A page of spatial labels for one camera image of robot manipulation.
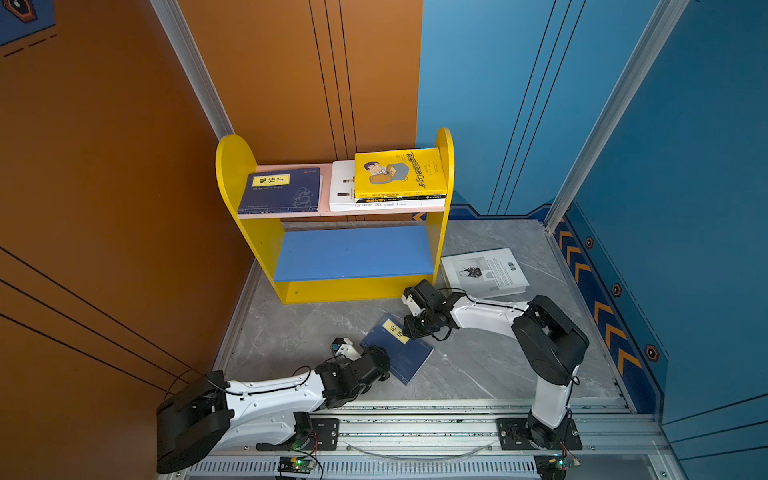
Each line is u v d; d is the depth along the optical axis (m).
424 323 0.79
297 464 0.71
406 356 0.85
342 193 0.68
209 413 0.43
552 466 0.70
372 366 0.62
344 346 0.77
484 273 1.00
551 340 0.49
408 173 0.68
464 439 0.74
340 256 0.93
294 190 0.71
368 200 0.66
